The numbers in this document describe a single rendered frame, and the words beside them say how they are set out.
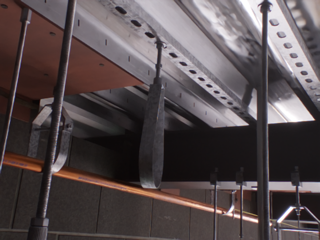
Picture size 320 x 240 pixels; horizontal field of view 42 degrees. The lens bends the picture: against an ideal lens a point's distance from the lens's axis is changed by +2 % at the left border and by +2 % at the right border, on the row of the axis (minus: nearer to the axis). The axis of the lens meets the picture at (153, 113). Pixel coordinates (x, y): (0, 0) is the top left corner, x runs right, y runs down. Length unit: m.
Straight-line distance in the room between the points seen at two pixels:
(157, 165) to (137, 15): 0.30
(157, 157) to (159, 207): 1.22
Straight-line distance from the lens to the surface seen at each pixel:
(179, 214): 2.25
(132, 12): 0.78
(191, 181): 1.56
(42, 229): 0.43
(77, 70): 1.11
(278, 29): 0.83
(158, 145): 0.85
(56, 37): 0.95
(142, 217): 1.94
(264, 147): 0.66
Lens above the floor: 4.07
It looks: 17 degrees up
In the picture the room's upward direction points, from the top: 4 degrees clockwise
